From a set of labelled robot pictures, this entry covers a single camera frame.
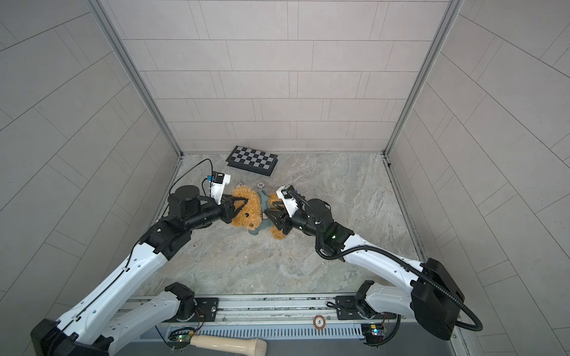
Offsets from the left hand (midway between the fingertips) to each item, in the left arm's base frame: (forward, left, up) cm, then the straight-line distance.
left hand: (252, 200), depth 68 cm
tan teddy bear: (-5, 0, -2) cm, 5 cm away
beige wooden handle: (-36, 0, -22) cm, 42 cm away
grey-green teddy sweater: (-4, -4, -7) cm, 9 cm away
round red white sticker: (-29, -21, -25) cm, 44 cm away
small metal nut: (+24, +3, -27) cm, 37 cm away
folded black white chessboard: (+37, +8, -23) cm, 44 cm away
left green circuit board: (-34, +21, -24) cm, 47 cm away
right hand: (-2, -5, -4) cm, 7 cm away
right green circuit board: (-32, -38, -26) cm, 56 cm away
